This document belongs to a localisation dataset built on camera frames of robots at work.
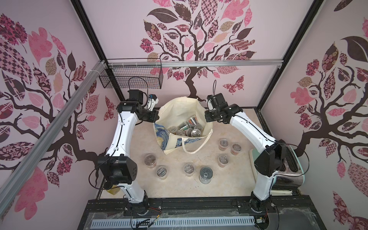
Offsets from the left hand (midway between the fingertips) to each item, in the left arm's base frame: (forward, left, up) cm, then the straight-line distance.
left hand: (156, 120), depth 80 cm
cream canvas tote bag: (+13, -14, -18) cm, 27 cm away
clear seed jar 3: (-22, -19, -20) cm, 35 cm away
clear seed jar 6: (-4, -42, -19) cm, 46 cm away
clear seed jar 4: (-16, -40, -20) cm, 47 cm away
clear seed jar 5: (-16, +5, -20) cm, 26 cm away
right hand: (+6, -31, -2) cm, 32 cm away
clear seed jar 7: (-8, -49, -20) cm, 54 cm away
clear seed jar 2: (-25, -28, -18) cm, 42 cm away
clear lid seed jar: (+3, -24, -17) cm, 29 cm away
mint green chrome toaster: (-24, -84, -30) cm, 93 cm away
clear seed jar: (-23, -3, -20) cm, 31 cm away
